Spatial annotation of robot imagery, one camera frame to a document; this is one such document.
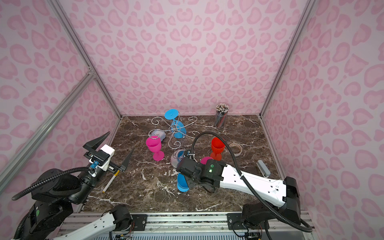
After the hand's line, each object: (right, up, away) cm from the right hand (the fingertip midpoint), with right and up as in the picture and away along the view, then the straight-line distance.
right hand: (191, 176), depth 70 cm
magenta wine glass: (-21, +14, +14) cm, 29 cm away
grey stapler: (+42, -2, +16) cm, 45 cm away
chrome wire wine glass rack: (-14, +12, +31) cm, 36 cm away
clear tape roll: (+29, +8, +31) cm, 43 cm away
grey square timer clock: (-22, +18, +36) cm, 46 cm away
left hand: (-24, +20, -20) cm, 37 cm away
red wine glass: (+14, +12, +14) cm, 24 cm away
